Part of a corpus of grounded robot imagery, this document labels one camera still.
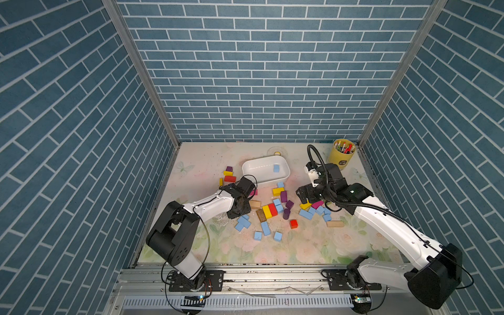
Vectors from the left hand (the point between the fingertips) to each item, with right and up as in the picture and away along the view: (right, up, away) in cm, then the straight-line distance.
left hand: (248, 212), depth 90 cm
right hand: (+25, +12, -10) cm, 30 cm away
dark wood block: (+6, -2, +1) cm, 6 cm away
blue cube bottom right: (+13, -8, -7) cm, 17 cm away
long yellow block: (-15, +13, +11) cm, 23 cm away
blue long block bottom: (+8, -7, -3) cm, 11 cm away
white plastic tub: (+10, +18, +19) cm, 28 cm away
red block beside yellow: (+12, +1, +1) cm, 12 cm away
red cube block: (+21, -4, -3) cm, 21 cm away
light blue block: (+14, +20, +18) cm, 31 cm away
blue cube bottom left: (+5, -8, -7) cm, 12 cm away
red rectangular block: (-10, +14, +12) cm, 22 cm away
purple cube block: (-12, +19, +17) cm, 29 cm away
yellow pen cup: (+50, +30, +15) cm, 61 cm away
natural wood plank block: (+40, -5, -1) cm, 40 cm away
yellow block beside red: (+9, 0, +1) cm, 9 cm away
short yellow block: (-12, +17, +15) cm, 26 cm away
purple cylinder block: (+18, -1, +1) cm, 18 cm away
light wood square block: (+3, +3, +3) cm, 5 cm away
